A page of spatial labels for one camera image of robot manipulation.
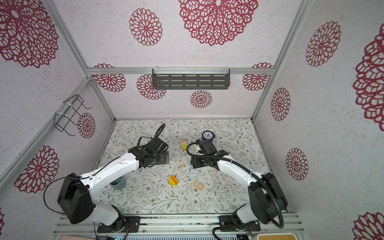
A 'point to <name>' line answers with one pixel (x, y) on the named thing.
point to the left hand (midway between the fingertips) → (160, 160)
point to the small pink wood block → (183, 141)
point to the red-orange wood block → (184, 149)
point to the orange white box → (276, 236)
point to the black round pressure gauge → (208, 135)
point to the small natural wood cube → (182, 165)
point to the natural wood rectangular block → (198, 185)
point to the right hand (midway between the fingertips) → (196, 158)
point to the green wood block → (184, 146)
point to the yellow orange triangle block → (173, 180)
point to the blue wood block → (191, 167)
